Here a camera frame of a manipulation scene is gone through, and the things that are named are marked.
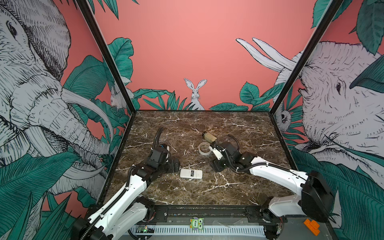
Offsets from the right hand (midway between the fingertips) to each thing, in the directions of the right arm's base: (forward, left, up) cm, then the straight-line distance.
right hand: (211, 160), depth 81 cm
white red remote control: (-4, +11, -9) cm, 15 cm away
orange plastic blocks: (-29, -48, -10) cm, 57 cm away
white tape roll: (+10, +5, -10) cm, 15 cm away
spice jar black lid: (+22, 0, -9) cm, 23 cm away
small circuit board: (-31, +33, -10) cm, 46 cm away
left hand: (-1, +21, +1) cm, 21 cm away
